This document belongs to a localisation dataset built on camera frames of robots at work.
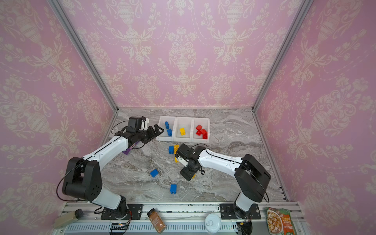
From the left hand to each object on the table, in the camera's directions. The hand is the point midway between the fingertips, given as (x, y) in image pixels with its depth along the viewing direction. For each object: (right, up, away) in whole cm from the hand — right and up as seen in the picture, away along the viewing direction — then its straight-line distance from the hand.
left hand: (160, 133), depth 89 cm
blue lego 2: (+6, -11, +6) cm, 14 cm away
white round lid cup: (+29, -40, -22) cm, 54 cm away
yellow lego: (+13, 0, +14) cm, 19 cm away
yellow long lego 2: (+20, -21, -16) cm, 33 cm away
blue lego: (+4, 0, +13) cm, 14 cm away
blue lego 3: (-3, -24, -1) cm, 24 cm away
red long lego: (+29, -4, +13) cm, 32 cm away
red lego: (+25, +3, +19) cm, 31 cm away
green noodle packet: (+62, -42, -18) cm, 77 cm away
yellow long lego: (+9, -10, +8) cm, 16 cm away
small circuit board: (-17, -45, -16) cm, 51 cm away
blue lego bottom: (+9, -30, -8) cm, 33 cm away
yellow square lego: (+11, -14, -10) cm, 20 cm away
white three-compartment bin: (+17, +6, +16) cm, 25 cm away
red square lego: (+25, -2, +14) cm, 28 cm away
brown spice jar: (+3, -40, -21) cm, 45 cm away
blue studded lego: (+1, +5, +21) cm, 21 cm away
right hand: (+19, -21, -5) cm, 29 cm away
